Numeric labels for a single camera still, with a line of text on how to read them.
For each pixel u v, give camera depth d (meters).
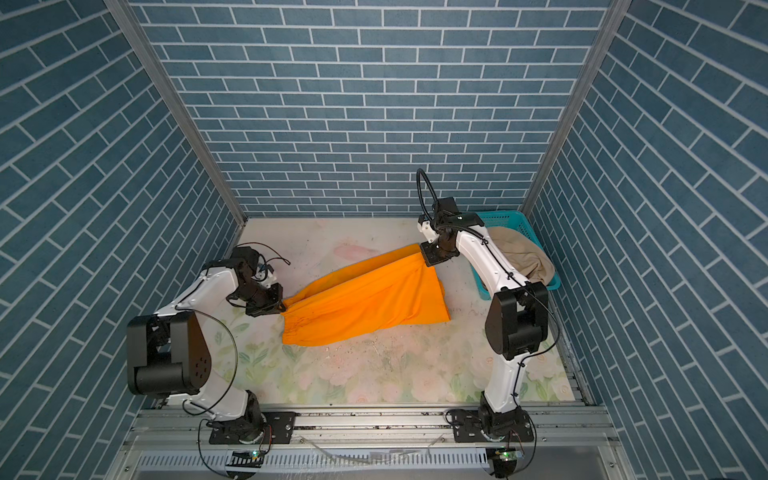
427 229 0.84
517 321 0.49
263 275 0.81
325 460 0.70
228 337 0.47
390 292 0.90
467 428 0.74
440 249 0.76
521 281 0.51
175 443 0.75
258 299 0.76
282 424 0.74
